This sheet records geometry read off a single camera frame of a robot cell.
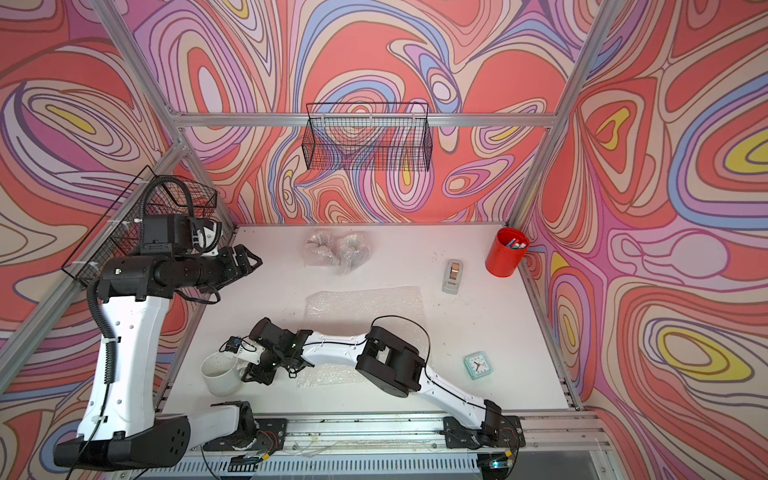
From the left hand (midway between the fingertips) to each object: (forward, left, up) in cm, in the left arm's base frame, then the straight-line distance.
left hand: (253, 265), depth 67 cm
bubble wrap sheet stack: (+6, -20, -32) cm, 38 cm away
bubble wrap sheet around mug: (+25, -8, -23) cm, 35 cm away
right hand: (-16, +7, -32) cm, 36 cm away
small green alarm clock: (-12, -56, -30) cm, 65 cm away
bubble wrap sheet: (+24, -19, -24) cm, 39 cm away
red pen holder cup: (+24, -72, -23) cm, 79 cm away
